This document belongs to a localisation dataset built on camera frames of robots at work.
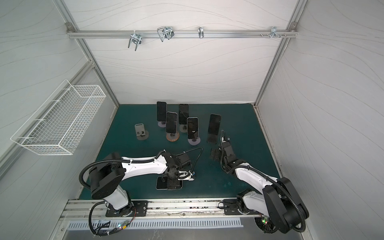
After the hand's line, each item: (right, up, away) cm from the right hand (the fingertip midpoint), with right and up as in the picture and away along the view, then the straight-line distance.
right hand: (221, 147), depth 90 cm
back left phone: (-39, +21, +11) cm, 46 cm away
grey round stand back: (-25, +10, +17) cm, 32 cm away
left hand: (-25, -16, -7) cm, 31 cm away
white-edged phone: (-36, -19, -8) cm, 41 cm away
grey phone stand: (-51, +7, +6) cm, 52 cm away
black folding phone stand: (-4, +4, +11) cm, 12 cm away
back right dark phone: (-23, +21, 0) cm, 31 cm away
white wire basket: (-79, +13, -26) cm, 85 cm away
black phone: (-4, +15, +3) cm, 15 cm away
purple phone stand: (-16, +2, +8) cm, 18 cm away
